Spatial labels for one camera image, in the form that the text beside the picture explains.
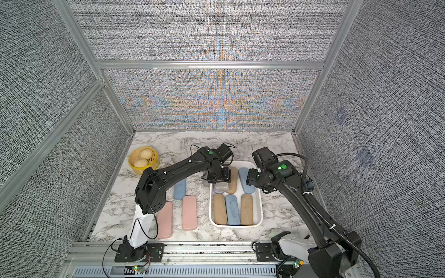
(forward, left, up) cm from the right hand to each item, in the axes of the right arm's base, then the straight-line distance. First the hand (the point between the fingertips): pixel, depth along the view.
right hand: (254, 177), depth 76 cm
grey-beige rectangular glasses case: (0, +14, -8) cm, 16 cm away
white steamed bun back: (+23, +58, -13) cm, 63 cm away
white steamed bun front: (+15, +58, -11) cm, 61 cm away
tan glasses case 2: (-10, +15, -15) cm, 24 cm away
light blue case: (+12, +2, -18) cm, 22 cm away
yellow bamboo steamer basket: (+21, +60, -15) cm, 65 cm away
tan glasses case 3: (-9, +2, -17) cm, 19 cm away
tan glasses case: (+3, +8, -15) cm, 18 cm away
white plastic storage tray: (-4, -3, -15) cm, 16 cm away
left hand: (+3, +10, -10) cm, 14 cm away
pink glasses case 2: (-14, +40, -16) cm, 45 cm away
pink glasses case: (-10, +30, -17) cm, 35 cm away
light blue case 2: (-9, +9, -17) cm, 21 cm away
